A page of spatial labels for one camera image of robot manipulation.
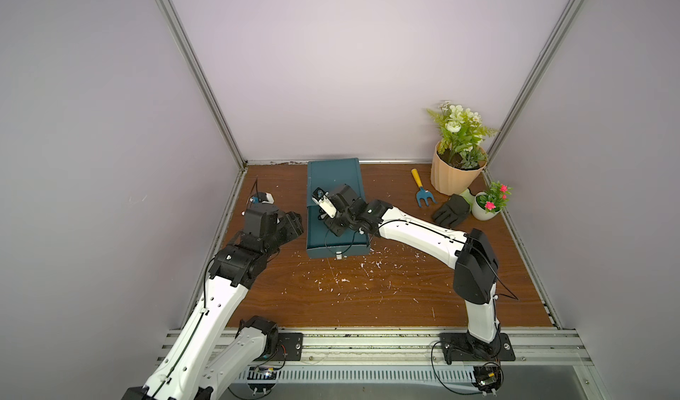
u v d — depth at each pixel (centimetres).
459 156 100
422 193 110
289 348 73
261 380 72
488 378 71
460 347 72
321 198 71
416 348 74
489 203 91
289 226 63
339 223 71
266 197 65
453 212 102
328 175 88
